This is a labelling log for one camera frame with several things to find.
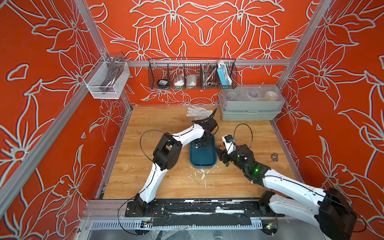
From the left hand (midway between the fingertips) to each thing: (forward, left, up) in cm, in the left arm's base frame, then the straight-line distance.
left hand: (204, 142), depth 97 cm
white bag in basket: (+25, +18, +31) cm, 43 cm away
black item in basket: (+26, +29, +26) cm, 47 cm away
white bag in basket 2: (+27, +11, +29) cm, 41 cm away
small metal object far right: (-7, -43, 0) cm, 44 cm away
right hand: (-10, -6, +14) cm, 18 cm away
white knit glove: (+26, +5, 0) cm, 27 cm away
